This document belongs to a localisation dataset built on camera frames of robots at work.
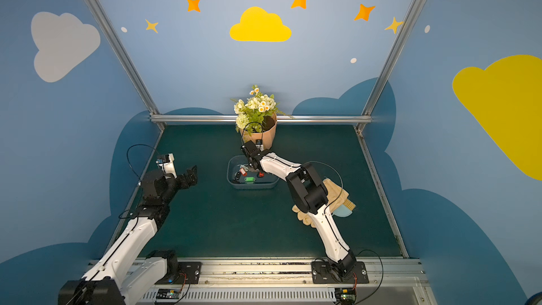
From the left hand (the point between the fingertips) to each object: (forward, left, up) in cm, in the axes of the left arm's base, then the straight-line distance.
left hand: (184, 165), depth 83 cm
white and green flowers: (+22, -26, +10) cm, 35 cm away
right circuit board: (-40, -62, -20) cm, 77 cm away
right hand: (+14, -29, -16) cm, 36 cm away
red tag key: (+8, -20, -17) cm, 28 cm away
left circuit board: (-41, -1, -19) cm, 45 cm away
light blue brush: (-9, -68, -17) cm, 71 cm away
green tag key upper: (+4, -25, -17) cm, 30 cm away
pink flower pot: (+17, -31, -3) cm, 35 cm away
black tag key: (+6, -18, -18) cm, 26 cm away
